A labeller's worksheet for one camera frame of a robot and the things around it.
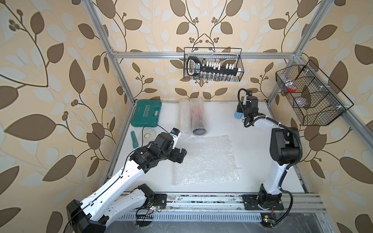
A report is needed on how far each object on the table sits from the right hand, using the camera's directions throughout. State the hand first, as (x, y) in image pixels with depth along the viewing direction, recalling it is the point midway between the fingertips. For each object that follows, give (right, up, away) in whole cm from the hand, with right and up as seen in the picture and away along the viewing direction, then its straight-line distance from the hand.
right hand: (242, 102), depth 99 cm
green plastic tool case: (-69, -7, +8) cm, 70 cm away
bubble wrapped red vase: (-31, -17, -6) cm, 35 cm away
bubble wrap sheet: (-24, -36, -10) cm, 45 cm away
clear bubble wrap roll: (-40, -10, +1) cm, 41 cm away
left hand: (-43, -25, -25) cm, 56 cm away
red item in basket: (+21, +6, -19) cm, 29 cm away
